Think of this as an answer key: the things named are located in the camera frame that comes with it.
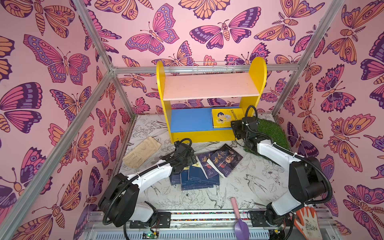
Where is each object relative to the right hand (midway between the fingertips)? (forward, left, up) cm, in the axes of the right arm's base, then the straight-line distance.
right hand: (230, 120), depth 89 cm
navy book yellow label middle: (-32, +26, -16) cm, 44 cm away
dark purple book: (-24, +15, -15) cm, 32 cm away
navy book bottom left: (-29, +33, -16) cm, 47 cm away
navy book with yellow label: (-27, +21, -16) cm, 37 cm away
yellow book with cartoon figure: (+5, +4, -3) cm, 7 cm away
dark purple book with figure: (-18, +4, -16) cm, 25 cm away
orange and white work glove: (-51, -33, -19) cm, 64 cm away
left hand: (-18, +24, -12) cm, 32 cm away
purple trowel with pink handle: (-53, 0, -18) cm, 56 cm away
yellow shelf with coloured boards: (+5, +12, -9) cm, 16 cm away
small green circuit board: (-55, +44, -23) cm, 74 cm away
